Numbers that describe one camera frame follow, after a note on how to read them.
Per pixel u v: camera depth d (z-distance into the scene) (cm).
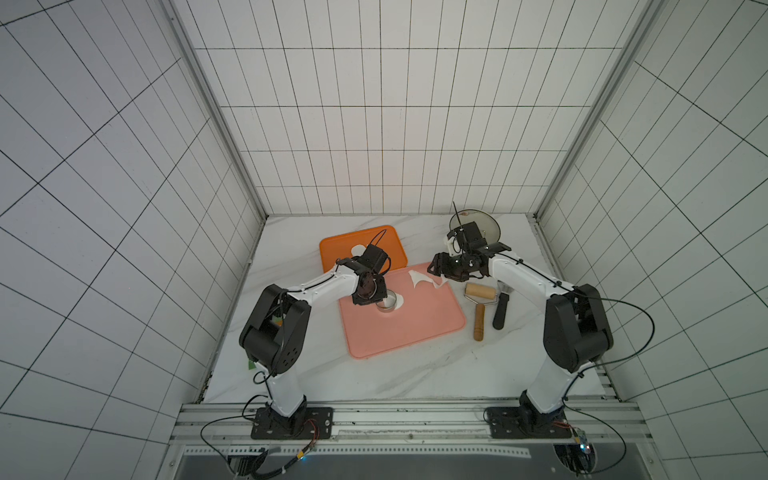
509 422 73
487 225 95
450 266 81
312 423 72
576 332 47
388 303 94
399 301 94
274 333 47
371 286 69
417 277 101
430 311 92
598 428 64
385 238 115
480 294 95
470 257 68
